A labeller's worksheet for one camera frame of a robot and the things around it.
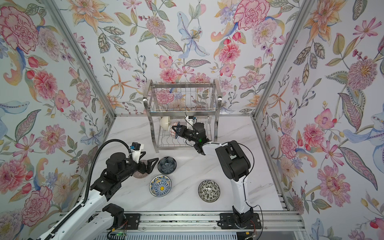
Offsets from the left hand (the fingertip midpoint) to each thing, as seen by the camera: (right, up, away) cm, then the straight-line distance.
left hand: (153, 157), depth 77 cm
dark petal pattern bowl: (+4, -8, +16) cm, 18 cm away
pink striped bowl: (-11, -12, +11) cm, 20 cm away
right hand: (+8, +16, +13) cm, 22 cm away
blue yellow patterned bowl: (+2, -18, +9) cm, 20 cm away
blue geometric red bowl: (+8, +12, +13) cm, 20 cm away
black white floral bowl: (+29, -20, +7) cm, 36 cm away
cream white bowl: (+2, +19, +24) cm, 31 cm away
